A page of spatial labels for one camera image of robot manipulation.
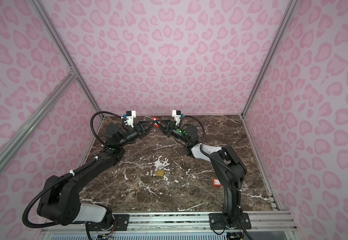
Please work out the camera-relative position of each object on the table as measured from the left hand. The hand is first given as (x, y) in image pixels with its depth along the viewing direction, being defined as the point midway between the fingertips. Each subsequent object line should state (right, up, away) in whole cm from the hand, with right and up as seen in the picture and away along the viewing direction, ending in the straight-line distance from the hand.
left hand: (155, 122), depth 72 cm
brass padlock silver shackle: (0, -29, +16) cm, 33 cm away
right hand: (0, -1, +1) cm, 2 cm away
